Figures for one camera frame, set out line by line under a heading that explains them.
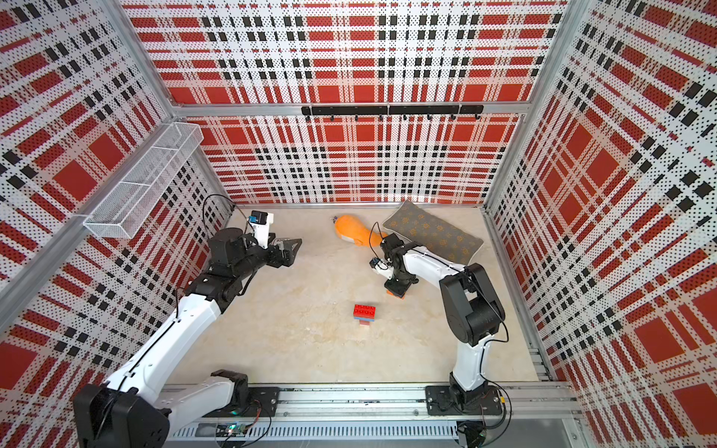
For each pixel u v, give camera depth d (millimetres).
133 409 371
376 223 1194
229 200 1234
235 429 691
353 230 1045
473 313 493
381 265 859
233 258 587
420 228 1073
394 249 716
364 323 862
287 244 690
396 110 888
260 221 651
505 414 705
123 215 697
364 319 840
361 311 815
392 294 946
